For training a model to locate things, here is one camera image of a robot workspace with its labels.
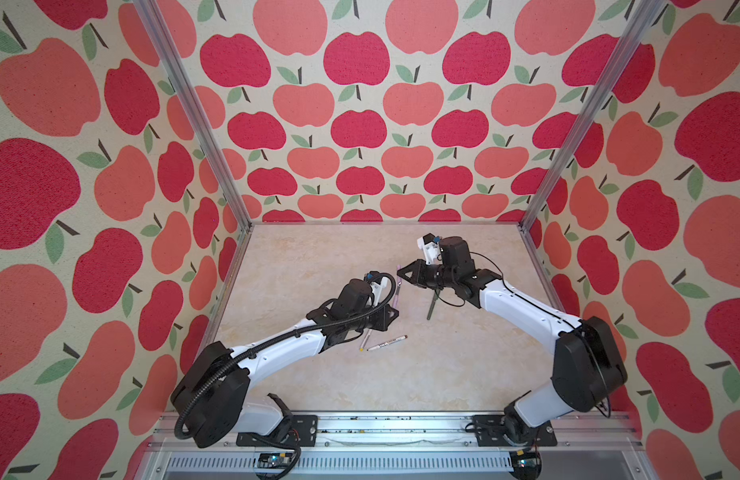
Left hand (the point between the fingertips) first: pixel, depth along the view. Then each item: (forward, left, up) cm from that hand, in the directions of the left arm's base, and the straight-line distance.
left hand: (403, 316), depth 80 cm
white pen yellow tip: (-2, +11, -14) cm, 18 cm away
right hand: (+12, -1, +5) cm, 13 cm away
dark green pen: (+12, -12, -14) cm, 22 cm away
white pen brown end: (-2, +3, -14) cm, 14 cm away
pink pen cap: (+9, +1, +4) cm, 10 cm away
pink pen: (-5, +3, +18) cm, 19 cm away
